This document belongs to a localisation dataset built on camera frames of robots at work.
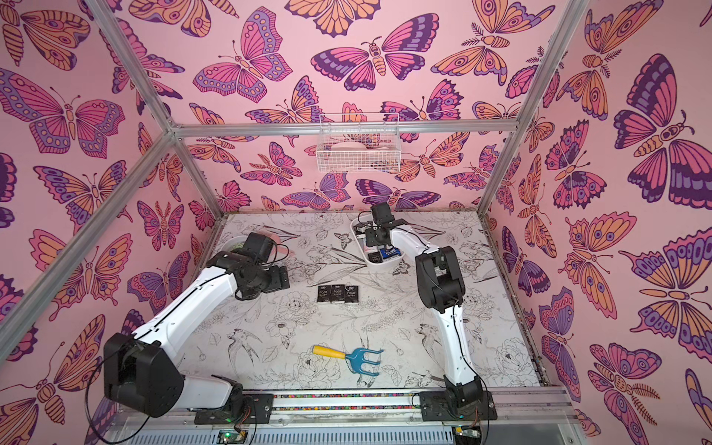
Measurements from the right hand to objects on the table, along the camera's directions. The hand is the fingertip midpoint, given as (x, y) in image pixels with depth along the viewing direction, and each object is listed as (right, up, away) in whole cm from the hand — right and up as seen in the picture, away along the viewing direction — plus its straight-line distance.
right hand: (369, 236), depth 106 cm
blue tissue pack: (+6, -7, -3) cm, 10 cm away
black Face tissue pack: (-16, -20, -12) cm, 28 cm away
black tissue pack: (-11, -19, -12) cm, 25 cm away
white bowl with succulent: (-48, -3, -9) cm, 49 cm away
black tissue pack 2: (-7, -20, -12) cm, 24 cm away
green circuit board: (-36, -52, -35) cm, 72 cm away
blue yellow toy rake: (-5, -36, -24) cm, 44 cm away
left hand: (-28, -14, -22) cm, 38 cm away
